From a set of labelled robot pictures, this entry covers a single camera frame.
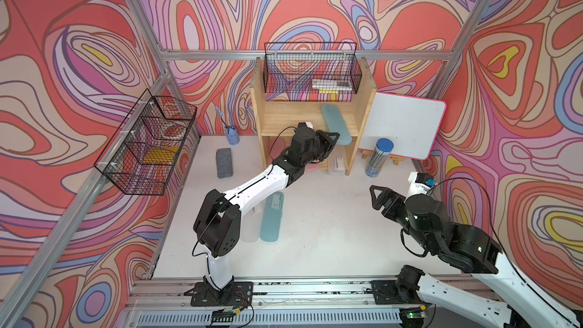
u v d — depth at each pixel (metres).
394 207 0.55
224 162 1.07
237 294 0.73
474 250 0.41
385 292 0.72
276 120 0.88
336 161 0.99
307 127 0.77
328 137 0.73
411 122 1.02
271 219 0.91
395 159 1.05
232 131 1.11
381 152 0.90
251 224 0.90
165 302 0.73
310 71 0.97
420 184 0.54
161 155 0.72
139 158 0.73
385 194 0.56
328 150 0.72
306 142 0.61
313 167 0.96
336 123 0.85
